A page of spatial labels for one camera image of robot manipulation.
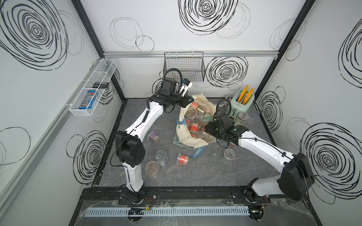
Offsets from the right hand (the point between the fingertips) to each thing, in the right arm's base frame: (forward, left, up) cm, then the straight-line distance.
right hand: (207, 128), depth 83 cm
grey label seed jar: (-15, +27, -8) cm, 32 cm away
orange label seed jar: (0, +8, -2) cm, 8 cm away
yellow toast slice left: (+29, -28, +6) cm, 40 cm away
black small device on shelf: (+14, +60, +21) cm, 65 cm away
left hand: (+11, +9, +13) cm, 20 cm away
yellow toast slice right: (+23, -29, +5) cm, 37 cm away
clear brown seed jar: (-21, +32, -9) cm, 39 cm away
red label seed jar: (-15, +15, -10) cm, 24 cm away
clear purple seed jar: (-1, +34, -10) cm, 36 cm away
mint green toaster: (+22, -25, 0) cm, 34 cm away
